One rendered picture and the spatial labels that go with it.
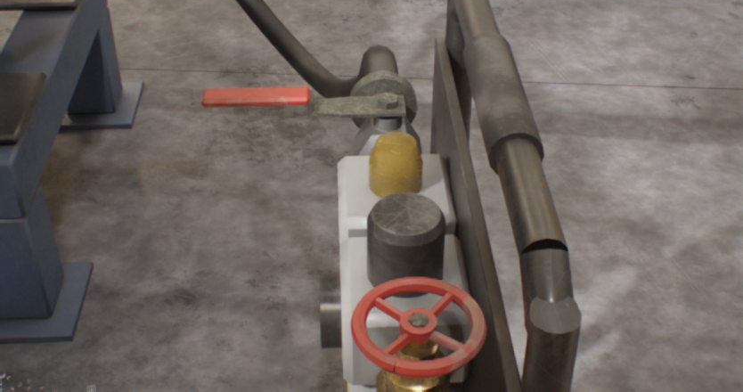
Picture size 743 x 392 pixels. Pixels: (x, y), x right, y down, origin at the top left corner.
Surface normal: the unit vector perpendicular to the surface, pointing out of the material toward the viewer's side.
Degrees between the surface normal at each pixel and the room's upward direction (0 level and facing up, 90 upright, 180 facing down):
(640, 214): 0
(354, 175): 0
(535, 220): 15
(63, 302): 0
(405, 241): 64
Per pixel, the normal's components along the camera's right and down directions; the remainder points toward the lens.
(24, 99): 0.00, -0.81
